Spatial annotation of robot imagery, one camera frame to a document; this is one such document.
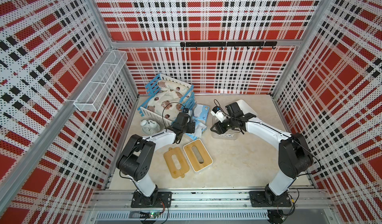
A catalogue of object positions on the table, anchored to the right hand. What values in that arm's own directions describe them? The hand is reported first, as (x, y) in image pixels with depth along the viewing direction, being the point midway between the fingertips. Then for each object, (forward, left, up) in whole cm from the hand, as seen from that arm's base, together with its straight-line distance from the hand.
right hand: (216, 126), depth 87 cm
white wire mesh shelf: (+20, +78, +8) cm, 81 cm away
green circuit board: (-42, +31, -10) cm, 53 cm away
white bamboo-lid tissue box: (-14, +11, -10) cm, 20 cm away
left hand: (+7, +16, -5) cm, 18 cm away
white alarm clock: (+1, +40, -1) cm, 40 cm away
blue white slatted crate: (+22, +18, 0) cm, 28 cm away
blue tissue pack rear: (+17, +9, -7) cm, 20 cm away
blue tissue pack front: (+2, +10, -5) cm, 11 cm away
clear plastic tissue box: (-2, -10, -6) cm, 12 cm away
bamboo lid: (-17, +24, -12) cm, 32 cm away
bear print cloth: (+22, +33, -3) cm, 40 cm away
